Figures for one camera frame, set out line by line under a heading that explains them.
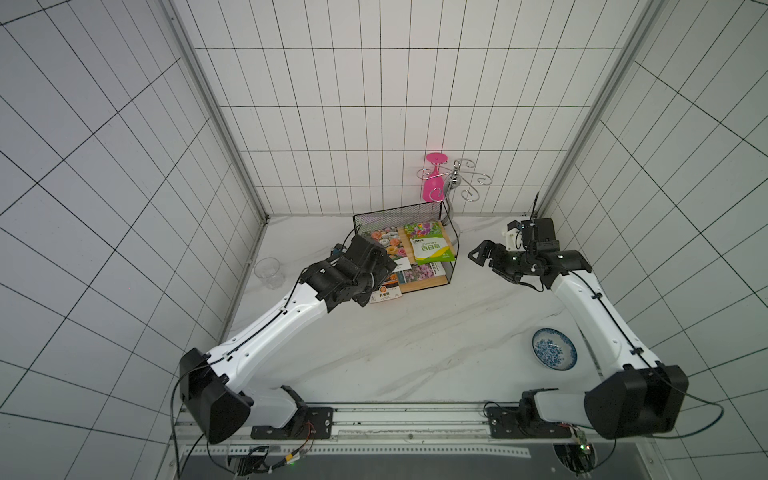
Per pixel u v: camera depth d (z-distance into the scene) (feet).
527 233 2.10
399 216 4.06
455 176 3.02
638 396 1.27
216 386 1.25
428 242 2.94
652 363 1.32
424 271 3.30
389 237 3.02
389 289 3.18
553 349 2.78
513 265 2.19
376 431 2.38
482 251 2.34
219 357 1.33
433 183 3.40
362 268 1.84
